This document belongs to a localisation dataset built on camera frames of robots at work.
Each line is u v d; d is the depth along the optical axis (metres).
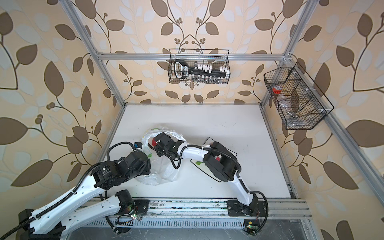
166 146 0.71
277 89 0.87
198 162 0.89
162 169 0.85
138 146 0.65
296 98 0.81
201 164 0.88
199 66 0.82
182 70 0.85
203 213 0.74
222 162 0.53
